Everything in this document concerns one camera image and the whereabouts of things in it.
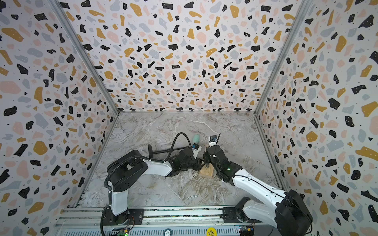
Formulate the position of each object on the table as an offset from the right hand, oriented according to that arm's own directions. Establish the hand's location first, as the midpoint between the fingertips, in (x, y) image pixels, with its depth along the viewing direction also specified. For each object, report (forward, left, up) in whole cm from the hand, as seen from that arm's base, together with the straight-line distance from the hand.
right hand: (209, 149), depth 83 cm
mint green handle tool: (+15, +8, -11) cm, 20 cm away
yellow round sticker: (-37, -1, -15) cm, 40 cm away
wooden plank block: (-7, +1, -11) cm, 14 cm away
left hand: (-3, 0, -10) cm, 11 cm away
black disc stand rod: (0, +35, -6) cm, 35 cm away
